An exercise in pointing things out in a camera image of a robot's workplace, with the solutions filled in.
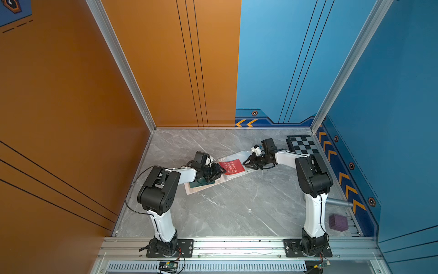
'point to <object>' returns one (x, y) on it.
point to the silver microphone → (337, 202)
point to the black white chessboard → (303, 144)
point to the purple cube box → (338, 222)
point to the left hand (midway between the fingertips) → (225, 170)
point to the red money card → (232, 166)
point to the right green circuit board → (325, 263)
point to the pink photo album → (243, 155)
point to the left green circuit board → (171, 264)
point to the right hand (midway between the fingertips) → (244, 163)
